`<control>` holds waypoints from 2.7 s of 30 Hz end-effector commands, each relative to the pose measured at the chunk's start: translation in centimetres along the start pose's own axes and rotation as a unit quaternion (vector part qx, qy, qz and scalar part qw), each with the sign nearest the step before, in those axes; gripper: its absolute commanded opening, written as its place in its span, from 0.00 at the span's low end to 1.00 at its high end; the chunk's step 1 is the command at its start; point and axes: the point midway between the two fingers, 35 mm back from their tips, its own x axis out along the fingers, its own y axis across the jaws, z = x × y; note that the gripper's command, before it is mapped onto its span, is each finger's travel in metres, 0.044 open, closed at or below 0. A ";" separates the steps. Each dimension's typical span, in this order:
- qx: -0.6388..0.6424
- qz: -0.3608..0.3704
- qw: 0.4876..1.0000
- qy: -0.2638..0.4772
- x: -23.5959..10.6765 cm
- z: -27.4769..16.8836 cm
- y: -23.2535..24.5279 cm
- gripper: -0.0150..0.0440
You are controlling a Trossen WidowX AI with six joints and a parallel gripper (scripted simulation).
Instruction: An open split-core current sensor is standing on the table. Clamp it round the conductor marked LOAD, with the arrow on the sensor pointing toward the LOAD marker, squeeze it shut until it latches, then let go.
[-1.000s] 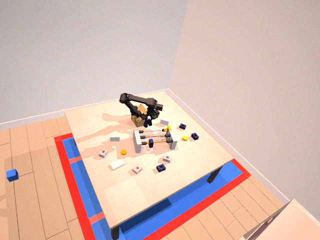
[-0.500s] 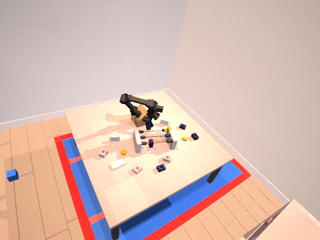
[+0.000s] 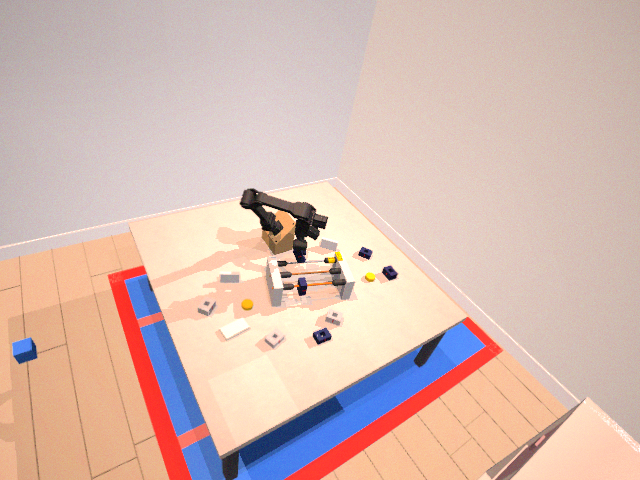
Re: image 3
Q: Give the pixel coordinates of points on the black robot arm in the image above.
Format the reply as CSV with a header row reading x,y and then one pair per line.
x,y
304,212

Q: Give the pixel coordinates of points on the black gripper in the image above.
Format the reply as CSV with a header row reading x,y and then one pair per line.
x,y
300,243

